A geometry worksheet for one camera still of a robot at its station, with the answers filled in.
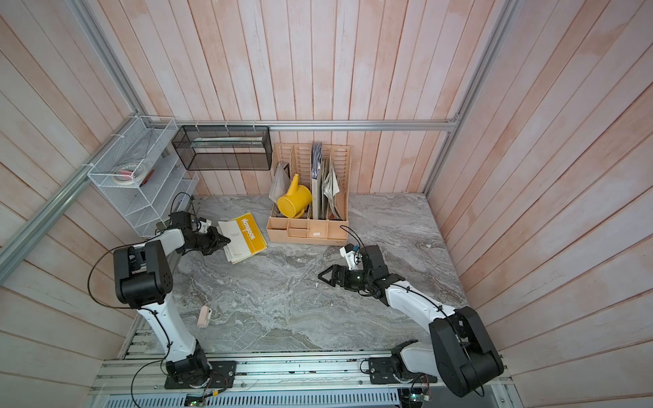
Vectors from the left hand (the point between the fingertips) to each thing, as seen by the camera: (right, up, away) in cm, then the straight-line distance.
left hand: (230, 240), depth 99 cm
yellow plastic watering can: (+27, +17, -3) cm, 32 cm away
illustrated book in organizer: (+40, +20, -1) cm, 45 cm away
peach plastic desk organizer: (+31, +4, -1) cm, 31 cm away
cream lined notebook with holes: (+4, +2, +5) cm, 7 cm away
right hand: (+38, -11, -15) cm, 43 cm away
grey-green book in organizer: (+34, +35, -3) cm, 49 cm away
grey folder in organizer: (+20, +23, +2) cm, 30 cm away
